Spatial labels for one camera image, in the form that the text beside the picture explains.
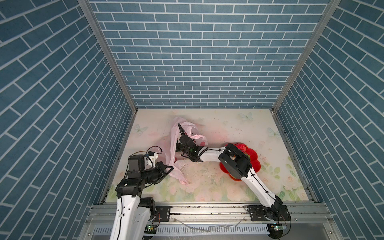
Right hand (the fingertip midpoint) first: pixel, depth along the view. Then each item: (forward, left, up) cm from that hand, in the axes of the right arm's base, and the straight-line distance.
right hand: (169, 141), depth 97 cm
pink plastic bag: (-18, -8, +10) cm, 22 cm away
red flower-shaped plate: (-11, -54, -2) cm, 56 cm away
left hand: (-23, -9, +11) cm, 27 cm away
